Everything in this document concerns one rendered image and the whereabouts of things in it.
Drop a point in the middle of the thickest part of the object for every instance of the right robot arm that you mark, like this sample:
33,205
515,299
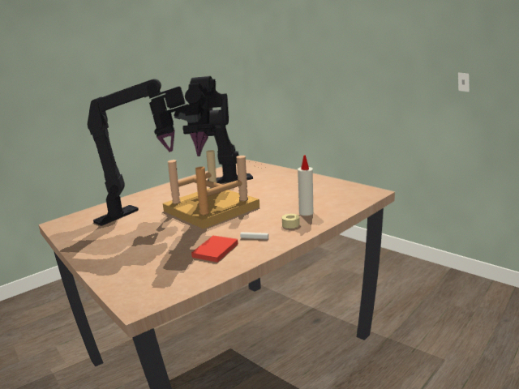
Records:
98,124

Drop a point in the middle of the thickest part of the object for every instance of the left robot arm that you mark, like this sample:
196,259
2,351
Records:
226,152

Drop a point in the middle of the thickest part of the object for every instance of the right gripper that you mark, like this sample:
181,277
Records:
164,133

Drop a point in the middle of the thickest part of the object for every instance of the red flat block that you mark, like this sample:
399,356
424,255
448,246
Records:
215,248

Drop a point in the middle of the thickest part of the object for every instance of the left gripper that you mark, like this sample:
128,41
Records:
203,131

